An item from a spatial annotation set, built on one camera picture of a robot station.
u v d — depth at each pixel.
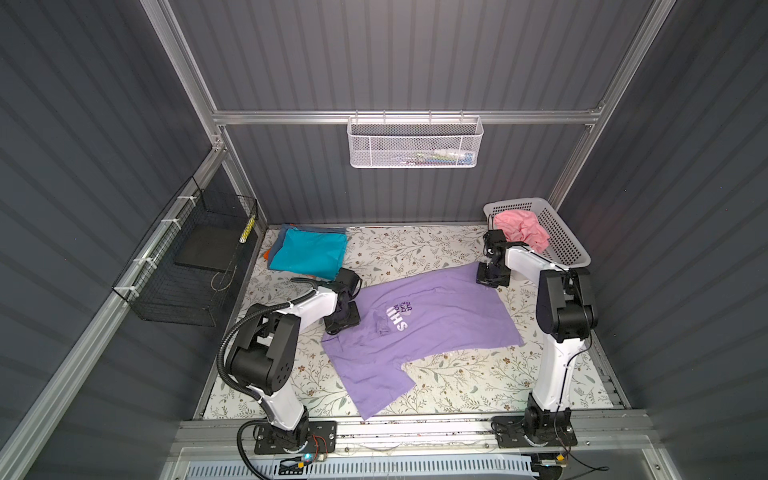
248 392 0.49
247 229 0.81
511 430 0.74
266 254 1.10
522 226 1.14
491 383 0.82
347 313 0.80
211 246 0.78
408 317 0.94
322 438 0.72
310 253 1.05
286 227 1.12
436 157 0.92
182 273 0.72
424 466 0.77
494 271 0.87
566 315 0.56
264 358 0.47
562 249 1.07
